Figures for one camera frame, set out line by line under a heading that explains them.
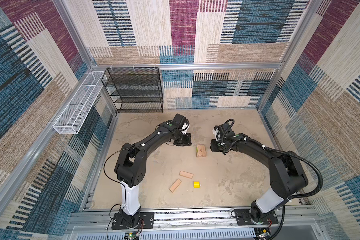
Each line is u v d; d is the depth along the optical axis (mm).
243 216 734
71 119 713
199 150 940
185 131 801
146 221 733
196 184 834
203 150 937
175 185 832
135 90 1089
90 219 753
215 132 854
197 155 934
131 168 512
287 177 457
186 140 795
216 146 818
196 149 956
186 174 871
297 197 492
